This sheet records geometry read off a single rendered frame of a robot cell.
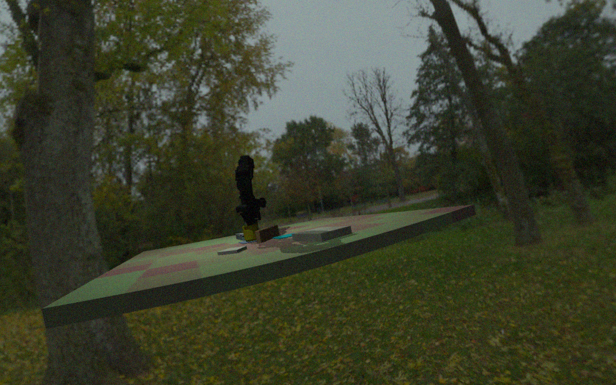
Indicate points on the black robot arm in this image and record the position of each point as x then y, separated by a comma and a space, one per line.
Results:
244, 175

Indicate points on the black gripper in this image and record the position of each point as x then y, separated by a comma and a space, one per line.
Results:
248, 212

